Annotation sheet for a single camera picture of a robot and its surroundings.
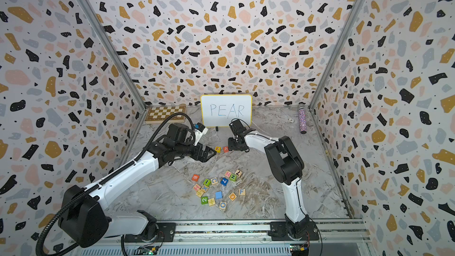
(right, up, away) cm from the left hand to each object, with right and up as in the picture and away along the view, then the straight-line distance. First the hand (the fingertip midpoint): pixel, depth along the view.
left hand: (210, 148), depth 80 cm
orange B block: (-9, -16, +9) cm, 21 cm away
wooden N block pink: (+7, -14, +10) cm, 19 cm away
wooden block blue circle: (+5, -26, +1) cm, 27 cm away
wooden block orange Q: (+10, -23, +3) cm, 25 cm away
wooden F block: (+14, -21, +4) cm, 26 cm away
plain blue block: (+3, -23, +4) cm, 23 cm away
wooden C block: (0, -17, +8) cm, 19 cm away
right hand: (+10, -2, +21) cm, 23 cm away
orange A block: (+5, -3, +20) cm, 21 cm away
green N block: (+10, -16, +8) cm, 20 cm away
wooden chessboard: (-38, +17, +34) cm, 54 cm away
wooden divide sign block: (-6, -22, +4) cm, 23 cm away
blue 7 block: (+5, -18, +8) cm, 20 cm away
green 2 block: (-3, -24, +2) cm, 25 cm away
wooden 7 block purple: (+12, -14, +10) cm, 21 cm away
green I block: (-3, -18, +7) cm, 19 cm away
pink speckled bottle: (+53, +14, +33) cm, 64 cm away
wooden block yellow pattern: (0, -25, +2) cm, 25 cm away
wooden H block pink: (-8, -20, +6) cm, 22 cm away
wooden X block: (-4, -20, +6) cm, 21 cm away
